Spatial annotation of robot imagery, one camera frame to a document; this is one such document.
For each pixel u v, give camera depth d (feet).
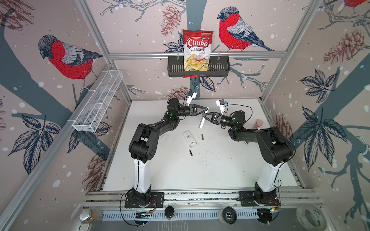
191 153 2.96
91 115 2.33
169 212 2.03
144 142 1.81
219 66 3.11
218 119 2.49
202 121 2.57
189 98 2.66
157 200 2.40
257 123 3.40
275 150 1.70
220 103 2.60
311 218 2.29
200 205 2.39
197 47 2.74
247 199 2.39
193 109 2.50
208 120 2.56
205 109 2.56
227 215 1.98
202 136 3.21
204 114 2.56
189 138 3.21
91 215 2.04
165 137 3.21
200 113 2.67
